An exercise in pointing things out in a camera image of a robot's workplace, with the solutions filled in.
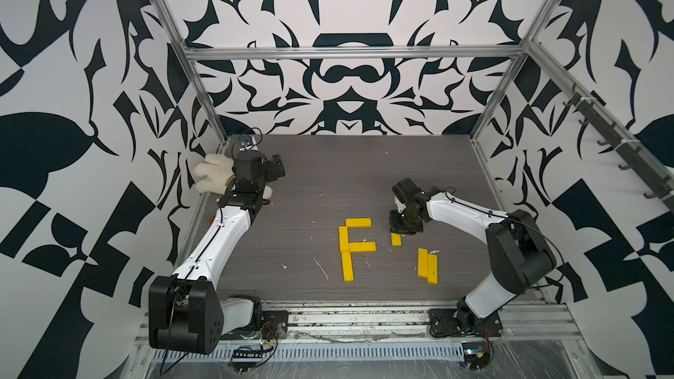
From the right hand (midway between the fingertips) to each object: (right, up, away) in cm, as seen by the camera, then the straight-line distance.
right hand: (392, 225), depth 91 cm
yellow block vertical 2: (-16, -12, -7) cm, 21 cm away
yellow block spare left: (+8, -11, -5) cm, 15 cm away
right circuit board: (+18, -30, -19) cm, 40 cm away
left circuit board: (-44, -33, -18) cm, 58 cm away
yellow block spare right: (+11, -12, -7) cm, 18 cm away
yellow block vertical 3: (+1, -4, -2) cm, 5 cm away
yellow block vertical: (-17, -4, -1) cm, 17 cm away
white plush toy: (-63, +17, +4) cm, 65 cm away
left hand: (-43, +23, -8) cm, 50 cm away
